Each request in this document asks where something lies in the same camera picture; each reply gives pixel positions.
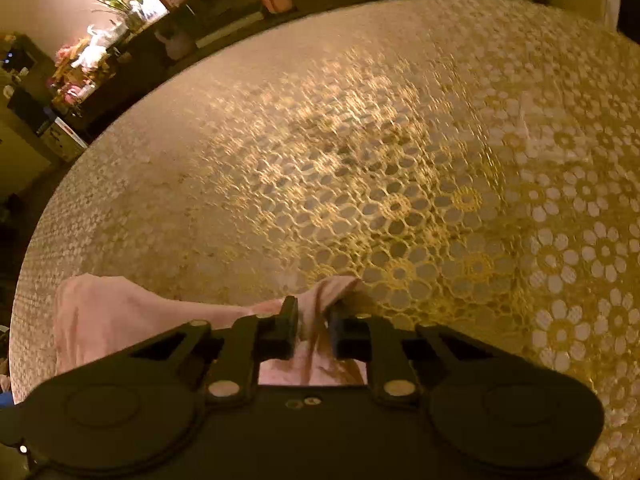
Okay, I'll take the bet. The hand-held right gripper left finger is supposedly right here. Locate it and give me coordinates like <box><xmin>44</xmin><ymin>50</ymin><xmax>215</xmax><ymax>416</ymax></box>
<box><xmin>130</xmin><ymin>296</ymin><xmax>299</xmax><ymax>407</ymax></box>

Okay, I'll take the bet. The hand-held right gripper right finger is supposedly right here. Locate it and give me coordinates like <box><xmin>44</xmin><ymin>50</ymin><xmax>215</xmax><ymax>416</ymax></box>
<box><xmin>327</xmin><ymin>307</ymin><xmax>496</xmax><ymax>406</ymax></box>

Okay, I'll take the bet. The pink printed shirt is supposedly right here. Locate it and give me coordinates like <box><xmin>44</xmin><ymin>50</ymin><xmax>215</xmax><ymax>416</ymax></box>
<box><xmin>52</xmin><ymin>275</ymin><xmax>371</xmax><ymax>388</ymax></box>

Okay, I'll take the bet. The gold lace tablecloth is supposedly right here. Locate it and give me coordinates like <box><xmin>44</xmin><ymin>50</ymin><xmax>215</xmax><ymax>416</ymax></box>
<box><xmin>10</xmin><ymin>0</ymin><xmax>640</xmax><ymax>480</ymax></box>

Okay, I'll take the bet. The blue white cardboard box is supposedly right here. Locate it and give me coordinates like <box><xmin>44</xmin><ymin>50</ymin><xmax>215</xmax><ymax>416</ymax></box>
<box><xmin>36</xmin><ymin>116</ymin><xmax>90</xmax><ymax>162</ymax></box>

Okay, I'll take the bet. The white rounded object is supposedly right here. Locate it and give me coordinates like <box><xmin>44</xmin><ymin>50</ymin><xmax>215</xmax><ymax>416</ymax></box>
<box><xmin>154</xmin><ymin>27</ymin><xmax>197</xmax><ymax>61</ymax></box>

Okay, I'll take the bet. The dark wooden sideboard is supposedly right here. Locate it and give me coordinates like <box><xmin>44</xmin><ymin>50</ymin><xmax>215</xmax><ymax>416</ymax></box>
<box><xmin>47</xmin><ymin>0</ymin><xmax>301</xmax><ymax>133</ymax></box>

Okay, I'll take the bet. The white plastic bag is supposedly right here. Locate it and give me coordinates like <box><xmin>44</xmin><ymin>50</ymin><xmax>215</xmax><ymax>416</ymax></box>
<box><xmin>74</xmin><ymin>24</ymin><xmax>127</xmax><ymax>72</ymax></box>

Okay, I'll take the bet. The flower bouquet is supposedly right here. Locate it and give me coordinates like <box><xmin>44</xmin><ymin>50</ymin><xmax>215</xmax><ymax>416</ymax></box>
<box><xmin>95</xmin><ymin>0</ymin><xmax>147</xmax><ymax>31</ymax></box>

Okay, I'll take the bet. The dark appliance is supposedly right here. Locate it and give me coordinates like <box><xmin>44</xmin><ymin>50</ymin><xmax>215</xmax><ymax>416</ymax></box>
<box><xmin>0</xmin><ymin>35</ymin><xmax>53</xmax><ymax>91</ymax></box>

